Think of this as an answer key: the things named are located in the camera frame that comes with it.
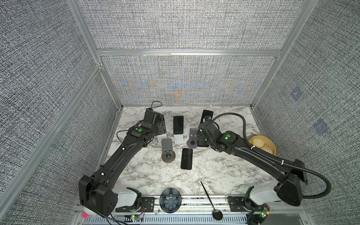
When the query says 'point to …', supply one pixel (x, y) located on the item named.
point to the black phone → (206, 113)
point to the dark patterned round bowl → (170, 200)
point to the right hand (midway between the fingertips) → (201, 132)
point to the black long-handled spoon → (217, 214)
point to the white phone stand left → (161, 137)
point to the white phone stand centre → (178, 138)
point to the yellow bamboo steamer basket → (263, 143)
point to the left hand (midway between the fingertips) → (162, 125)
